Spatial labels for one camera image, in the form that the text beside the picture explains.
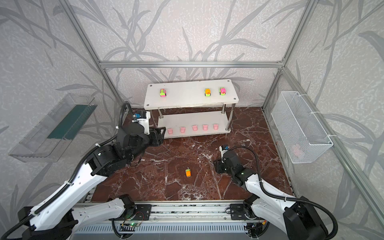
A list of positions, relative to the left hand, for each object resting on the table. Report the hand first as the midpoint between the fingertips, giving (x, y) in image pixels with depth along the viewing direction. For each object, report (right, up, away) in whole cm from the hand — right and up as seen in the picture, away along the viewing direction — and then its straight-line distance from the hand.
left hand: (165, 126), depth 65 cm
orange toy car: (+8, -28, +19) cm, 35 cm away
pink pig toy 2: (+12, -2, +34) cm, 36 cm away
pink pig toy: (+3, -4, +32) cm, 33 cm away
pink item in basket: (+63, -12, +8) cm, 65 cm away
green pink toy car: (-4, +17, +12) cm, 21 cm away
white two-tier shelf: (+9, +12, +57) cm, 59 cm away
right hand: (+25, -19, +21) cm, 38 cm away
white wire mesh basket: (+59, -4, -3) cm, 59 cm away
